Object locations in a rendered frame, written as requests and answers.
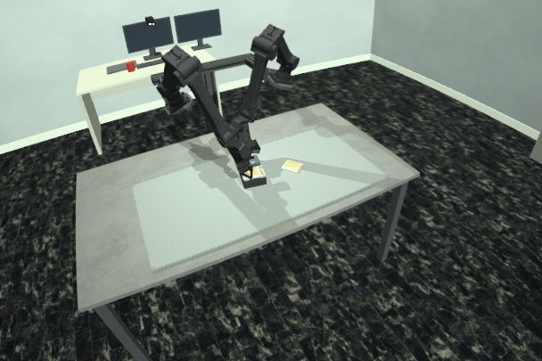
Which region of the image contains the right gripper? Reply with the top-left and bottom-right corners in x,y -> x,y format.
232,155 -> 253,179

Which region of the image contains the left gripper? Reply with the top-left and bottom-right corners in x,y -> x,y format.
243,129 -> 253,144

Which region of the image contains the white gel cassette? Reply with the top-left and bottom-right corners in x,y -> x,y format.
244,167 -> 263,180

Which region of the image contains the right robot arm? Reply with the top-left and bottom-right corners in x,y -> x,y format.
156,45 -> 260,163

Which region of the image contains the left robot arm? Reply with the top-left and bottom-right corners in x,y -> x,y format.
229,24 -> 300,142

